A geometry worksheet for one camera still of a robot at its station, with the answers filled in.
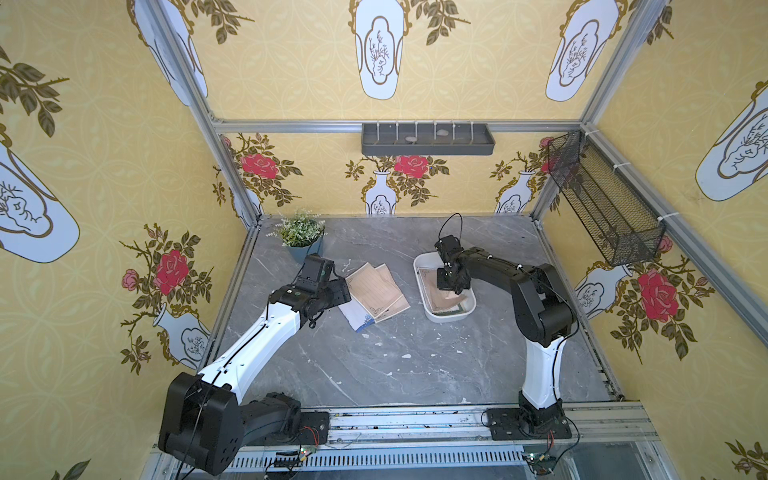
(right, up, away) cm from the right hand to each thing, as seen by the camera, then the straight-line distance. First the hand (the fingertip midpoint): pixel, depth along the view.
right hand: (444, 285), depth 101 cm
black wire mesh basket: (+45, +20, -17) cm, 52 cm away
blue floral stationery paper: (-29, -8, -8) cm, 31 cm away
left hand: (-32, +1, -15) cm, 36 cm away
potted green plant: (-46, +18, -6) cm, 50 cm away
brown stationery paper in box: (-2, -4, -4) cm, 6 cm away
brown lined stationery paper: (-23, 0, -1) cm, 23 cm away
